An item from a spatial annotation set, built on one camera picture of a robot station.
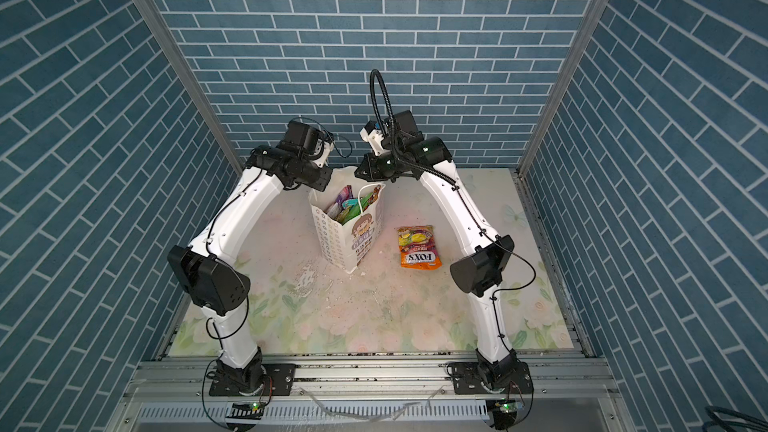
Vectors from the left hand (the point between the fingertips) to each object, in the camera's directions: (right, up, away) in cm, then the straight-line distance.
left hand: (323, 173), depth 83 cm
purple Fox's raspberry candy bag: (+5, -6, +9) cm, 11 cm away
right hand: (+9, 0, -7) cm, 12 cm away
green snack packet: (+7, -11, +6) cm, 14 cm away
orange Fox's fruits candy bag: (+27, -23, +12) cm, 38 cm away
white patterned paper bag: (+7, -20, -4) cm, 21 cm away
